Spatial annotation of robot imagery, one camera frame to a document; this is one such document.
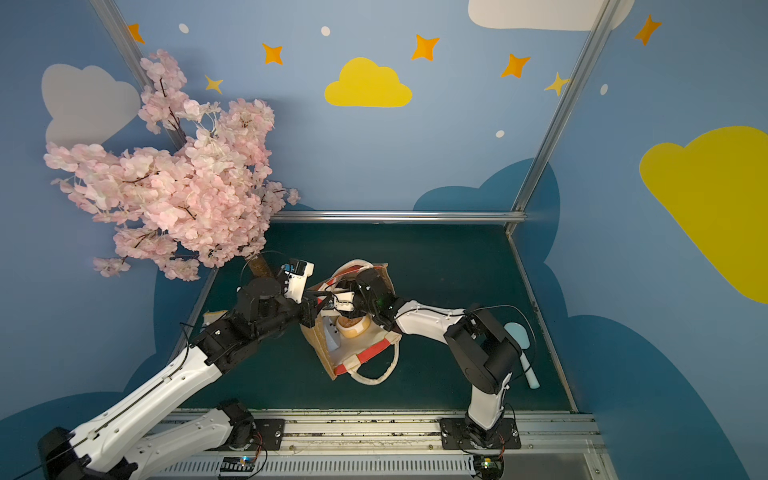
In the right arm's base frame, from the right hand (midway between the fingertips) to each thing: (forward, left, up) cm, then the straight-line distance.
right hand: (344, 284), depth 88 cm
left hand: (-10, 0, +13) cm, 16 cm away
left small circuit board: (-44, +21, -16) cm, 52 cm away
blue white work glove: (-7, +43, -12) cm, 46 cm away
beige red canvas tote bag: (-14, -1, -10) cm, 17 cm away
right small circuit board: (-41, -41, -17) cm, 60 cm away
